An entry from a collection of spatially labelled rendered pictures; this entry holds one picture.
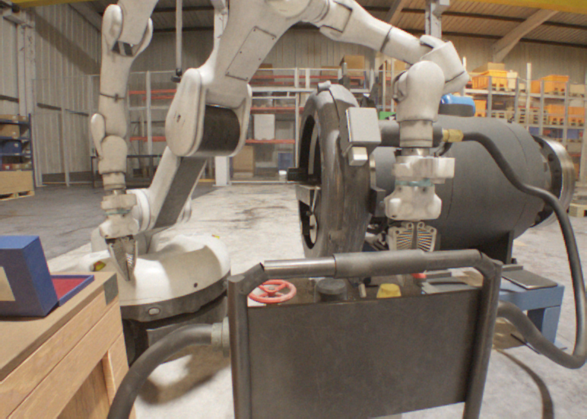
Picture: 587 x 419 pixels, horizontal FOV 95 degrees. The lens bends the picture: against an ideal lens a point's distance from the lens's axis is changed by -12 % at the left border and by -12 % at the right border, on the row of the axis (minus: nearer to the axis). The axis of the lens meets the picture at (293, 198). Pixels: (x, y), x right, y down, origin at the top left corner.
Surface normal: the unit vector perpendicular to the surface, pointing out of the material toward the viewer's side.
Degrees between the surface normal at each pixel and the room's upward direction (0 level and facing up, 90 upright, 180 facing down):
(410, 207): 92
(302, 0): 90
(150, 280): 56
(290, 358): 90
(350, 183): 87
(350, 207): 98
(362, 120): 68
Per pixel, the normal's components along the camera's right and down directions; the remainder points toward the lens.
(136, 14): 0.46, 0.79
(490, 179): 0.12, 0.01
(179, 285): 0.64, 0.10
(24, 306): 0.12, 0.33
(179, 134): -0.56, 0.12
